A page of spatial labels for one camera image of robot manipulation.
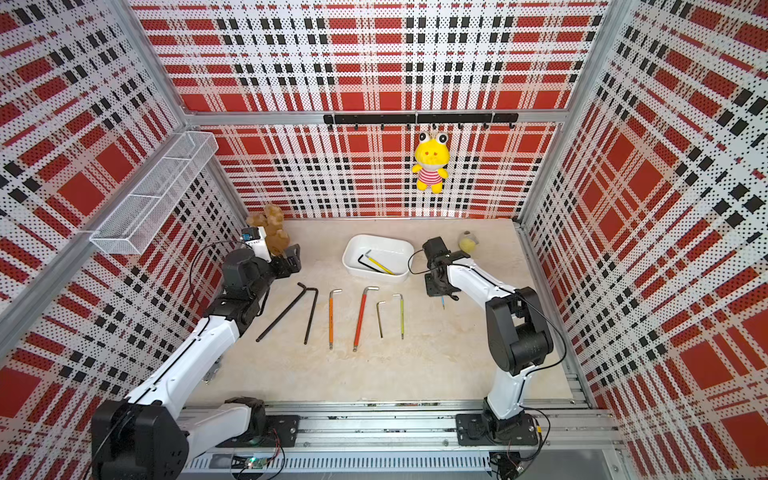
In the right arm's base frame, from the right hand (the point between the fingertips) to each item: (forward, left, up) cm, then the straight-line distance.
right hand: (444, 287), depth 93 cm
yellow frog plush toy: (+31, +3, +28) cm, 43 cm away
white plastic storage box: (+18, +16, -6) cm, 24 cm away
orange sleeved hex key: (-6, +36, -7) cm, 37 cm away
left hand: (+3, +44, +17) cm, 48 cm away
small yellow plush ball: (+20, -11, -3) cm, 23 cm away
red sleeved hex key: (-6, +27, -7) cm, 28 cm away
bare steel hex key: (-11, +20, -6) cm, 24 cm away
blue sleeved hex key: (-4, 0, -3) cm, 5 cm away
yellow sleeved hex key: (+15, +22, -7) cm, 27 cm away
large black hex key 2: (+4, +43, -7) cm, 44 cm away
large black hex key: (-5, +52, -6) cm, 53 cm away
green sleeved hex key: (-5, +13, -7) cm, 16 cm away
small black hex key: (+15, +28, -6) cm, 32 cm away
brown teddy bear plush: (+27, +61, +3) cm, 67 cm away
